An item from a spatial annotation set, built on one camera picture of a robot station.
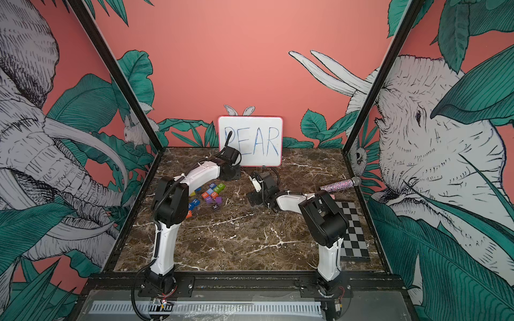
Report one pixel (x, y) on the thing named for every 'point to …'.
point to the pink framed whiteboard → (259, 139)
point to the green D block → (221, 186)
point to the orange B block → (205, 194)
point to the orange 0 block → (214, 194)
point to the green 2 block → (216, 189)
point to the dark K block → (215, 206)
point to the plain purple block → (219, 200)
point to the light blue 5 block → (209, 190)
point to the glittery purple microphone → (336, 186)
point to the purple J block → (209, 200)
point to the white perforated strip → (161, 307)
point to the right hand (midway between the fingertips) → (253, 188)
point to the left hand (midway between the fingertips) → (237, 171)
